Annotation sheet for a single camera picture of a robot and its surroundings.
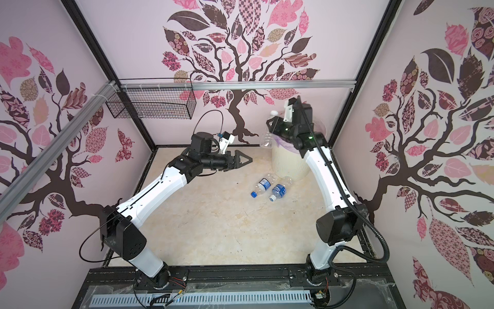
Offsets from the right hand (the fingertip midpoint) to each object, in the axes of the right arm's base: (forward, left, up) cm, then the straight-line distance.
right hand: (272, 118), depth 75 cm
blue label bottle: (-8, +3, -36) cm, 37 cm away
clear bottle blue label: (-12, -5, -34) cm, 37 cm away
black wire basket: (+25, +57, -5) cm, 62 cm away
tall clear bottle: (-7, +1, -5) cm, 9 cm away
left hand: (-15, +11, -10) cm, 21 cm away
